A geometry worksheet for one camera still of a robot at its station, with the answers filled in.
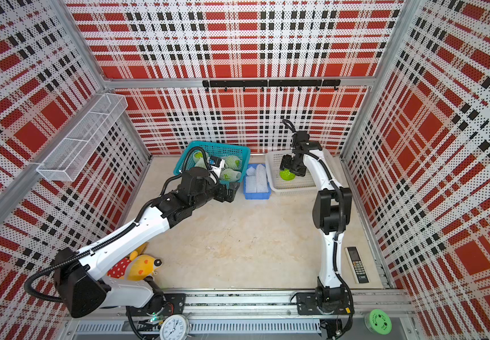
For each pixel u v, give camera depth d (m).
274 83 0.88
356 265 0.82
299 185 1.08
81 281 0.38
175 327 0.67
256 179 1.01
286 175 0.93
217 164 0.66
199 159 1.10
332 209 0.56
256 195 1.00
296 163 0.84
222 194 0.68
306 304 0.73
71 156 0.82
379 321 0.66
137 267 0.73
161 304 0.72
